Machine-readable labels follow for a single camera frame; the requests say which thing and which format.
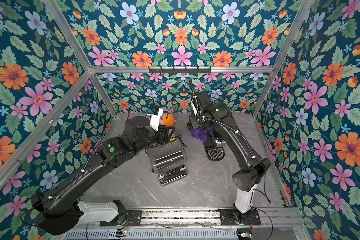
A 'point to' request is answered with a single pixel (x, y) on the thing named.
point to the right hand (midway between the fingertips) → (199, 117)
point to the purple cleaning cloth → (200, 133)
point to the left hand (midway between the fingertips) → (173, 127)
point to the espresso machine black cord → (182, 143)
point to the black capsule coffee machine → (214, 145)
